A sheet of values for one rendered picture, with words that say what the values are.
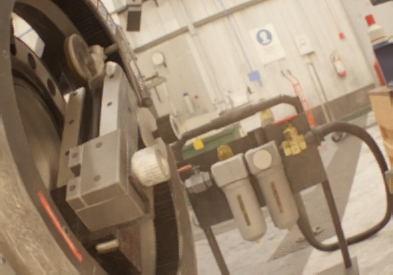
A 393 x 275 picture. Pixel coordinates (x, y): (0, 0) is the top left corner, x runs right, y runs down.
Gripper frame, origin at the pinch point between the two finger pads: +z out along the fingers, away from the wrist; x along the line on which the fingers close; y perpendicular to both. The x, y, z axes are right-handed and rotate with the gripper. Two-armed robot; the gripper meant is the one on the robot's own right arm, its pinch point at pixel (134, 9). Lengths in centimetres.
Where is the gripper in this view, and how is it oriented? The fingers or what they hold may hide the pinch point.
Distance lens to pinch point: 110.9
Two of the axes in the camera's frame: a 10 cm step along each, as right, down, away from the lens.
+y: 10.0, 0.4, 0.7
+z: -0.3, 9.8, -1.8
